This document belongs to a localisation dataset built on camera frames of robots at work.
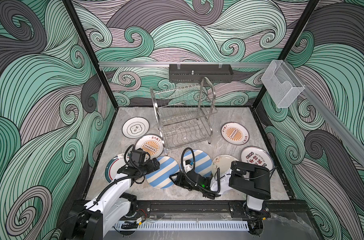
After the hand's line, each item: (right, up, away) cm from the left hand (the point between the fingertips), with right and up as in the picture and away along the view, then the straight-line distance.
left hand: (154, 164), depth 86 cm
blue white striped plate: (+4, -7, -4) cm, 9 cm away
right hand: (+9, -7, -5) cm, 13 cm away
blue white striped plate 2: (+30, 0, +3) cm, 30 cm away
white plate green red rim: (-25, 0, +2) cm, 25 cm away
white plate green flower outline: (-17, +21, +21) cm, 34 cm away
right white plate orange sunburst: (+55, +16, +17) cm, 60 cm away
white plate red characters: (+65, +3, +6) cm, 65 cm away
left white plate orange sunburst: (-4, +10, +12) cm, 16 cm away
